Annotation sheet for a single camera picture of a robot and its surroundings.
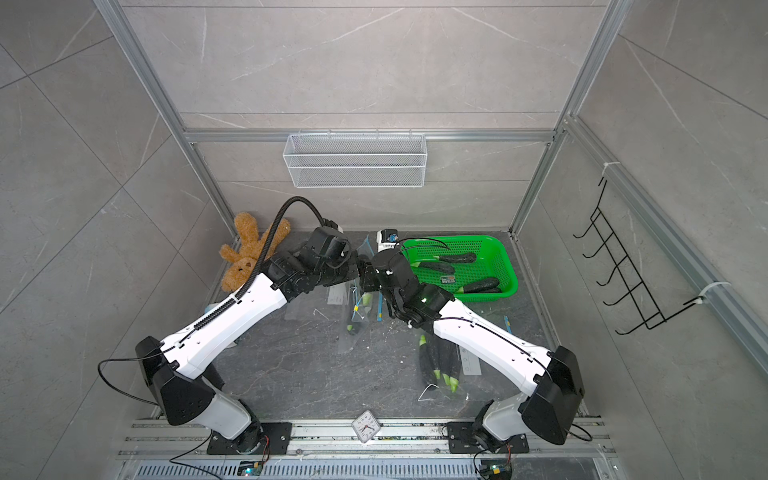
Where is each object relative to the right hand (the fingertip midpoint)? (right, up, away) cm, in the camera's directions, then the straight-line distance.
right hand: (370, 262), depth 74 cm
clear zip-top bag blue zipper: (+16, -33, +5) cm, 37 cm away
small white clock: (-1, -42, 0) cm, 42 cm away
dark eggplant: (+22, -29, +10) cm, 38 cm away
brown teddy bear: (-44, 0, +24) cm, 50 cm away
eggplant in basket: (+39, -8, +25) cm, 47 cm away
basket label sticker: (+25, -7, +30) cm, 40 cm away
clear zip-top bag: (-2, -11, -3) cm, 12 cm away
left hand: (-1, 0, 0) cm, 1 cm away
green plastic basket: (+34, -3, +34) cm, 48 cm away
